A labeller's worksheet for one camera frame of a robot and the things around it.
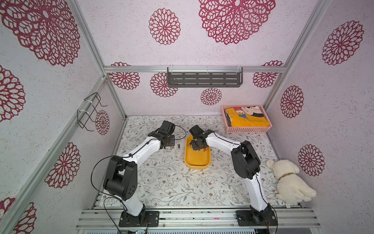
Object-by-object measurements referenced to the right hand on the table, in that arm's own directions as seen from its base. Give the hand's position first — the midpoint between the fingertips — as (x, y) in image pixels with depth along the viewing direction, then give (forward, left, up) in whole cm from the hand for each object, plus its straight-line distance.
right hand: (195, 143), depth 100 cm
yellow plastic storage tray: (-11, 0, -2) cm, 11 cm away
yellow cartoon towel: (+23, -39, +3) cm, 45 cm away
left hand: (-4, +17, +8) cm, 19 cm away
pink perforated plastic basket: (+13, -36, 0) cm, 38 cm away
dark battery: (+1, +12, -3) cm, 12 cm away
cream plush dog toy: (-31, -49, +5) cm, 58 cm away
